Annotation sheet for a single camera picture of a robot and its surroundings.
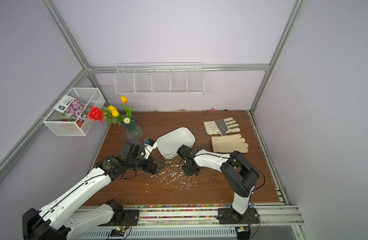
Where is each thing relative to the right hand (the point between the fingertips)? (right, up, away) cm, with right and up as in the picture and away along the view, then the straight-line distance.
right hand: (190, 169), depth 90 cm
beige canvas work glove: (+26, +14, +9) cm, 31 cm away
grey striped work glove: (+24, +26, +21) cm, 41 cm away
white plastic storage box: (-14, +14, +9) cm, 22 cm away
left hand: (-16, +8, -15) cm, 24 cm away
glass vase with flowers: (-37, +22, +9) cm, 44 cm away
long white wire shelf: (-16, +58, +9) cm, 61 cm away
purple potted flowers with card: (-59, +35, -17) cm, 71 cm away
